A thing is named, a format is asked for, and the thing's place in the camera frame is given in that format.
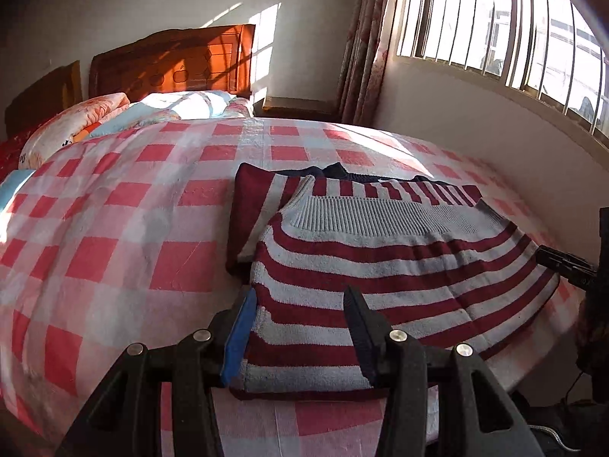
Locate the pink floral curtain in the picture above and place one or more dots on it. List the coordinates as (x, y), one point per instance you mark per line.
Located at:
(366, 47)

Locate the brown wooden headboard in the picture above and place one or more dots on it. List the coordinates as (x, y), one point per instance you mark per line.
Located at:
(43, 100)

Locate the barred window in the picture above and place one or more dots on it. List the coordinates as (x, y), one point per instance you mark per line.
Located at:
(499, 24)

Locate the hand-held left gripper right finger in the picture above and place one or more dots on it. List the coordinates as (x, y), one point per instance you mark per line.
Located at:
(362, 338)

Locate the white blue patterned pillow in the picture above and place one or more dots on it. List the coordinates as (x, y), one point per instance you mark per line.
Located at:
(190, 107)

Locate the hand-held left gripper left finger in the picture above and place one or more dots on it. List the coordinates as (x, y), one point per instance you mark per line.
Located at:
(238, 338)

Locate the red grey striped sweater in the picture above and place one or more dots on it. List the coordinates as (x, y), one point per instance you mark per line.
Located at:
(380, 257)

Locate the black zipped bag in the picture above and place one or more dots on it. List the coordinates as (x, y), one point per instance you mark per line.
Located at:
(561, 431)

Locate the wooden nightstand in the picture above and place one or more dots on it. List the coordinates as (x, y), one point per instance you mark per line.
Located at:
(295, 107)

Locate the bed with pink checked sheet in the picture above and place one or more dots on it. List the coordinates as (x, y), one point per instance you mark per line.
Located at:
(142, 200)

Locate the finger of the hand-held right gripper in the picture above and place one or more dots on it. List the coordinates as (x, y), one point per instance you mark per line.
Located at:
(566, 263)

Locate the pink floral pillow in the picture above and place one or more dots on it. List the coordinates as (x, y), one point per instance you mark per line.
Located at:
(66, 123)

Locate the orange wooden headboard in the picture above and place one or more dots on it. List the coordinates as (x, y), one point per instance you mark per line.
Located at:
(190, 64)

